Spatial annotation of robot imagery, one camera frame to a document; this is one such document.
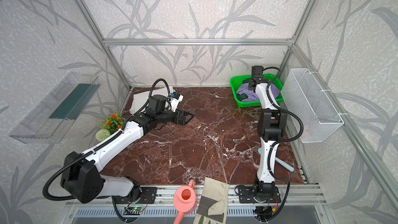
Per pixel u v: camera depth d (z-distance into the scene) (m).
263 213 0.72
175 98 0.71
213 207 0.69
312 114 0.63
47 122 0.64
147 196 0.73
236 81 1.16
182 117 0.71
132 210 0.72
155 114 0.62
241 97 1.08
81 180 0.40
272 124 0.58
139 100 1.12
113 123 0.83
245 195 0.73
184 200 0.63
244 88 1.13
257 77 0.79
